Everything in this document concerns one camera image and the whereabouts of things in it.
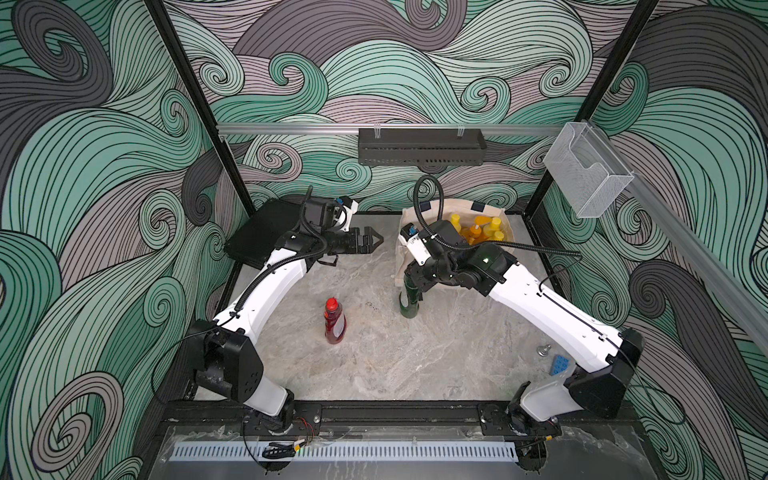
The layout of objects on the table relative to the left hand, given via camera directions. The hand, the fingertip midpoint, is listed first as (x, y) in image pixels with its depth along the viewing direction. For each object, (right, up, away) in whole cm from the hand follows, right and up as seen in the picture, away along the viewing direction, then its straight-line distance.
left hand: (369, 235), depth 78 cm
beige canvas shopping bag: (+19, +8, +16) cm, 26 cm away
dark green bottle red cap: (+10, -17, -2) cm, 20 cm away
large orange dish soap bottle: (+31, 0, +8) cm, 32 cm away
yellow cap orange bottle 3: (+37, 0, +6) cm, 37 cm away
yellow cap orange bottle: (+26, +5, +10) cm, 28 cm away
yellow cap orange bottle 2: (+37, +4, +9) cm, 39 cm away
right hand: (+10, -8, -5) cm, 14 cm away
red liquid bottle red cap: (-9, -22, -1) cm, 24 cm away
